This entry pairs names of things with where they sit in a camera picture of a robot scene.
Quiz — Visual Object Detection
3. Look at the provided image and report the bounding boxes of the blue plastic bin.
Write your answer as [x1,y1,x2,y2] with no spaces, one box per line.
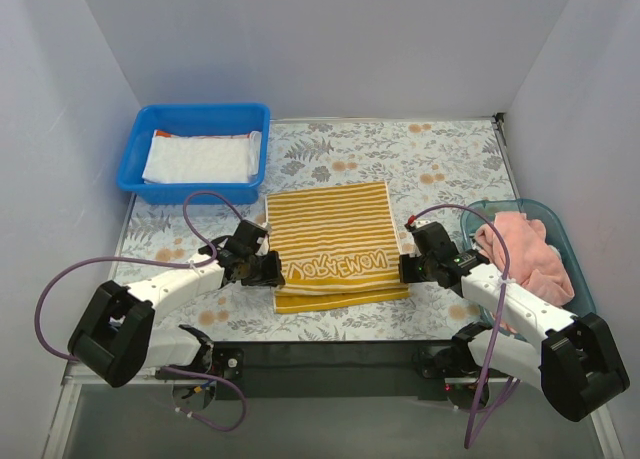
[117,103,271,205]

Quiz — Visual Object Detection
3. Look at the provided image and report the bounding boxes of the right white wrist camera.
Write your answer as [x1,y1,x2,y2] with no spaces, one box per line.
[405,219,433,256]

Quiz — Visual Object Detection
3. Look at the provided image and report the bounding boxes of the pink towel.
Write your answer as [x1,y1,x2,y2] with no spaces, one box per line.
[493,211,575,308]

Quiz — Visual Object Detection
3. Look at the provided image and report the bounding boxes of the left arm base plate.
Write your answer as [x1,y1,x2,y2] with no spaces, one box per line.
[203,347,245,381]

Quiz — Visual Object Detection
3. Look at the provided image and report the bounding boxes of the white towel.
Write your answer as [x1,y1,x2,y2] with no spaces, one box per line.
[142,131,262,184]

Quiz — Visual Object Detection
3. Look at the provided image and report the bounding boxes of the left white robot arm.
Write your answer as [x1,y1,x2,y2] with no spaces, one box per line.
[68,220,285,387]

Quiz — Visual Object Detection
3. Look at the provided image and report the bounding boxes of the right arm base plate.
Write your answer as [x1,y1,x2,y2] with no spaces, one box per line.
[412,346,481,379]

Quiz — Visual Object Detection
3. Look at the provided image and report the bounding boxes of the aluminium frame rail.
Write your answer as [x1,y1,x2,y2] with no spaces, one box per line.
[45,341,623,458]

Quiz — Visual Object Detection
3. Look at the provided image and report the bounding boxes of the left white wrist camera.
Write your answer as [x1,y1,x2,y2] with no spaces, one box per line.
[255,222,272,256]

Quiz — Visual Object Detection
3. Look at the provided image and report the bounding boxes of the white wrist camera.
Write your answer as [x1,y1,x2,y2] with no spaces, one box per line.
[405,219,433,256]
[255,222,272,256]

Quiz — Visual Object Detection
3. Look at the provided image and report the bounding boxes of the orange cartoon towel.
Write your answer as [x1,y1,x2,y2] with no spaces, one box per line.
[153,129,252,140]

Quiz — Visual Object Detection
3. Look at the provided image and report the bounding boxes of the teal laundry basket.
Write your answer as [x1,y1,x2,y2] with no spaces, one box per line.
[460,199,596,317]

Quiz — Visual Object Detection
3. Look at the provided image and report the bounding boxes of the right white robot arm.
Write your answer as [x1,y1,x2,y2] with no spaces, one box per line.
[399,218,630,422]

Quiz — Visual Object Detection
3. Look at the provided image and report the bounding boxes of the yellow striped towel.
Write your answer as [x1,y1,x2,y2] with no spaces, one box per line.
[265,181,409,314]

